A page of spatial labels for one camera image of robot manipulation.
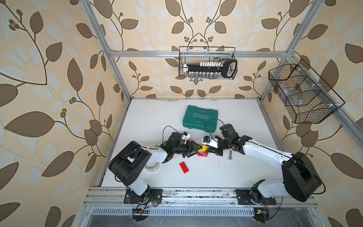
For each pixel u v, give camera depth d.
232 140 0.67
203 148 0.83
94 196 0.76
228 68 0.84
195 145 0.82
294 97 0.70
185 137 0.85
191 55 0.91
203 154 0.86
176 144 0.73
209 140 0.72
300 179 0.42
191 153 0.80
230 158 0.88
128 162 0.48
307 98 0.73
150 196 0.74
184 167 0.83
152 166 0.85
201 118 1.02
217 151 0.74
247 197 0.73
